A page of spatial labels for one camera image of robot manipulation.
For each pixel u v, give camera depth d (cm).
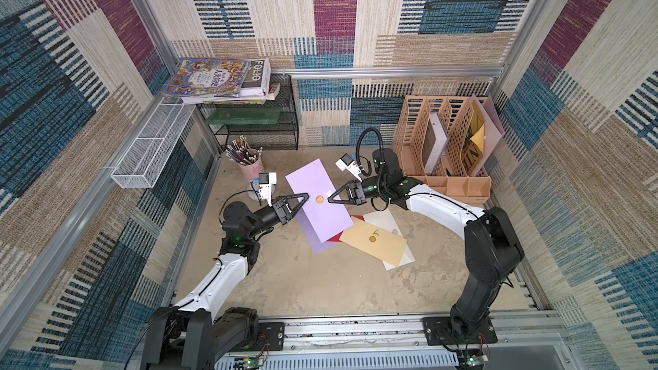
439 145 96
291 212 69
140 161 71
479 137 89
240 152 97
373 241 92
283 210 67
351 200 73
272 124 94
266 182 68
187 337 40
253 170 102
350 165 73
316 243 73
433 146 96
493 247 48
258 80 81
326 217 74
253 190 66
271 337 74
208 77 81
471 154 98
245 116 99
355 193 70
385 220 97
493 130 85
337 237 74
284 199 70
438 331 73
